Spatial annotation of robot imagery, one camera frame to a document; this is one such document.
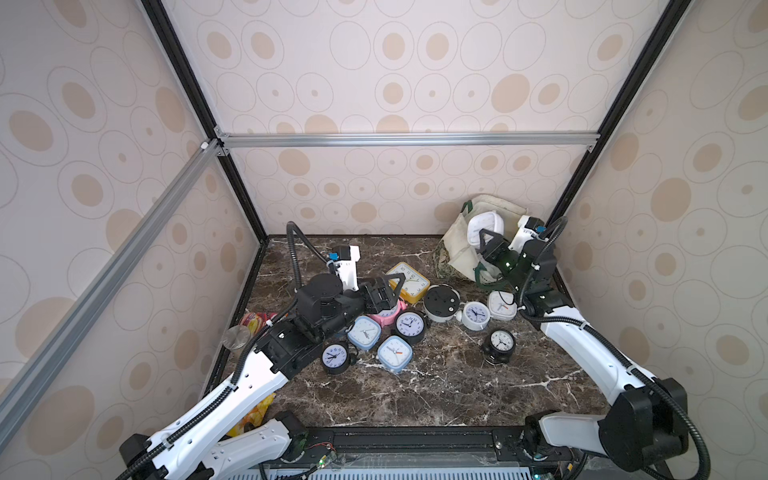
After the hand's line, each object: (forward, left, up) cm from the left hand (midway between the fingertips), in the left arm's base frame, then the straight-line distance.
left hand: (402, 280), depth 62 cm
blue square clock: (+4, +10, -33) cm, 34 cm away
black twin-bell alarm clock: (+8, -4, -33) cm, 34 cm away
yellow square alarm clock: (+23, -6, -34) cm, 41 cm away
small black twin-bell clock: (0, -30, -33) cm, 44 cm away
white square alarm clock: (+20, -23, -1) cm, 30 cm away
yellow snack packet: (-20, +37, -34) cm, 54 cm away
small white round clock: (+11, -25, -33) cm, 43 cm away
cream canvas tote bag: (+27, -19, -23) cm, 40 cm away
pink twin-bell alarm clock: (+10, +3, -33) cm, 35 cm away
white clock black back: (+14, -14, -31) cm, 37 cm away
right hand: (+19, -25, -4) cm, 32 cm away
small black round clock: (-4, +18, -33) cm, 38 cm away
